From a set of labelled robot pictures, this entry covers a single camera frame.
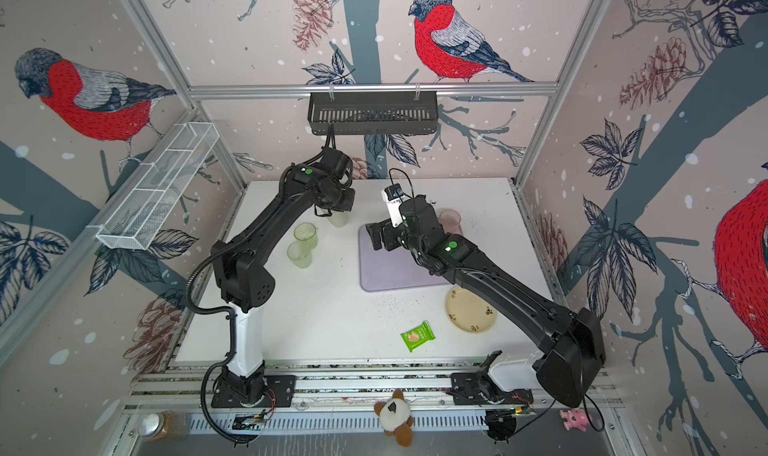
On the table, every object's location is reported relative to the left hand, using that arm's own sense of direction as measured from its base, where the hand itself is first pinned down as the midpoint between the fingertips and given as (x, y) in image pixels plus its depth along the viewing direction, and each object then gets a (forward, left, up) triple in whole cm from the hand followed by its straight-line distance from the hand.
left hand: (346, 202), depth 87 cm
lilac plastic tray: (-11, -14, -21) cm, 28 cm away
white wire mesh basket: (-6, +50, +9) cm, 51 cm away
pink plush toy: (-52, -56, -17) cm, 78 cm away
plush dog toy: (-51, -14, -18) cm, 56 cm away
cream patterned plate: (-26, -36, -19) cm, 48 cm away
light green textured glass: (-6, +18, -19) cm, 27 cm away
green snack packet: (-33, -21, -20) cm, 43 cm away
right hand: (-12, -10, +6) cm, 17 cm away
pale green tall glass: (+1, +4, -9) cm, 10 cm away
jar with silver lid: (-52, +36, -13) cm, 65 cm away
